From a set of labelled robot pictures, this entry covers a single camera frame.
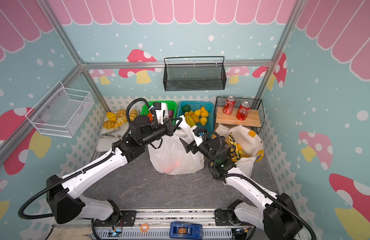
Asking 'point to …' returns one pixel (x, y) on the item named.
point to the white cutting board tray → (116, 124)
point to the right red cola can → (243, 110)
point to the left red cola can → (229, 105)
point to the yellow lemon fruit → (197, 112)
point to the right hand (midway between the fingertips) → (187, 132)
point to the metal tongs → (108, 134)
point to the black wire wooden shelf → (255, 118)
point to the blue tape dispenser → (186, 230)
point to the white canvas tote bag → (251, 142)
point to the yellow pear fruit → (204, 113)
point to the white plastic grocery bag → (169, 155)
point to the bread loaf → (111, 116)
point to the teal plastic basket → (198, 105)
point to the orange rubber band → (144, 227)
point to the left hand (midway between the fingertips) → (182, 122)
